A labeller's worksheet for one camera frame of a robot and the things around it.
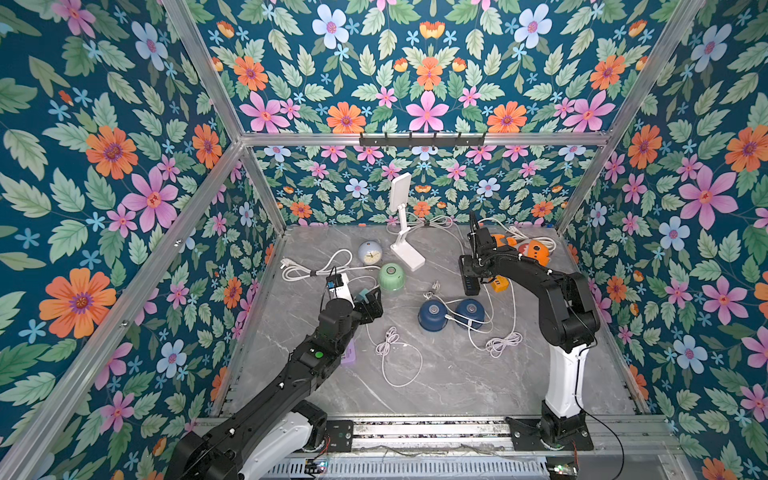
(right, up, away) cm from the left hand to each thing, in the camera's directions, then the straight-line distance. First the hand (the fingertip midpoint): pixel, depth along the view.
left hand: (372, 291), depth 80 cm
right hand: (+36, +5, +23) cm, 43 cm away
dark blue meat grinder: (+16, -7, +4) cm, 18 cm away
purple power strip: (-7, -19, +5) cm, 21 cm away
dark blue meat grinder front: (+28, -6, +5) cm, 29 cm away
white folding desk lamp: (+7, +28, +12) cm, 31 cm away
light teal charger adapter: (-1, 0, -9) cm, 9 cm away
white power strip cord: (+52, +19, +35) cm, 66 cm away
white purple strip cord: (-16, +8, +28) cm, 33 cm away
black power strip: (+31, +1, +22) cm, 38 cm away
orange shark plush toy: (+53, +12, +22) cm, 59 cm away
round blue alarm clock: (-4, +11, +24) cm, 26 cm away
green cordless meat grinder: (+5, +3, +14) cm, 15 cm away
